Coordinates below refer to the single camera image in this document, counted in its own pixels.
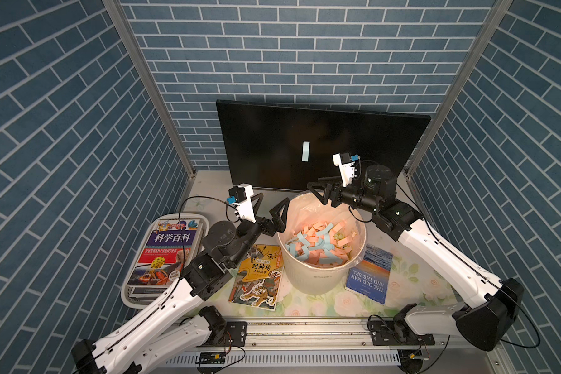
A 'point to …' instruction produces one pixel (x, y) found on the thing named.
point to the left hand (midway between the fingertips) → (284, 199)
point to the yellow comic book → (258, 281)
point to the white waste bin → (304, 209)
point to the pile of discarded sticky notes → (321, 244)
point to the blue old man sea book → (369, 273)
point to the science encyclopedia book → (165, 251)
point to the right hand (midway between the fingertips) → (317, 185)
